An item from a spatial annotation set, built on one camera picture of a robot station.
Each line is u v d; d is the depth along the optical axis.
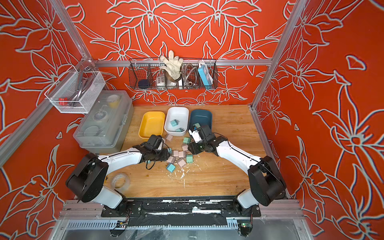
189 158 0.90
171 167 0.85
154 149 0.74
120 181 0.81
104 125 0.87
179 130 1.03
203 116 1.11
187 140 0.98
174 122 1.07
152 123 1.09
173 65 0.91
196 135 0.78
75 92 0.76
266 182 0.43
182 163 0.88
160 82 0.93
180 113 1.14
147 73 1.01
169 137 0.98
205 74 0.86
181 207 0.74
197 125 1.07
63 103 0.69
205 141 0.66
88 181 0.46
